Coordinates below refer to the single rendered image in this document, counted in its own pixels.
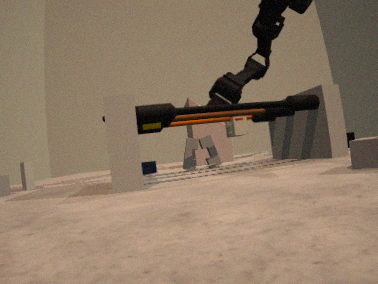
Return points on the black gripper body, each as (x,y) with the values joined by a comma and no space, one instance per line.
(273,7)

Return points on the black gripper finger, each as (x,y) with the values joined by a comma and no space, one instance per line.
(298,2)

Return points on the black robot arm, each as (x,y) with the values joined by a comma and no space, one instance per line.
(230,85)

